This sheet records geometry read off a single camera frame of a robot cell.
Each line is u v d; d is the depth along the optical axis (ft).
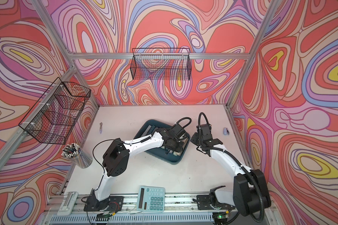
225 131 3.32
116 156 1.67
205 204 2.40
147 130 3.29
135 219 2.51
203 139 2.15
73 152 2.42
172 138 2.21
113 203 2.39
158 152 2.87
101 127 3.47
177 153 2.83
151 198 2.41
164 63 3.16
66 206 2.35
